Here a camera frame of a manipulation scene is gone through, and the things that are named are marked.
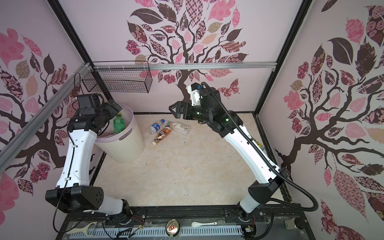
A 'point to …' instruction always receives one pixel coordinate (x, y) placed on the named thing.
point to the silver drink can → (172, 227)
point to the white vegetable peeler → (83, 230)
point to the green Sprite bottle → (119, 124)
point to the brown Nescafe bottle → (162, 134)
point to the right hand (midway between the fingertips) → (177, 106)
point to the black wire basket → (120, 76)
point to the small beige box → (290, 223)
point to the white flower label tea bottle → (180, 128)
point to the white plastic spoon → (196, 224)
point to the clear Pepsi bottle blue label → (155, 127)
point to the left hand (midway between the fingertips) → (112, 111)
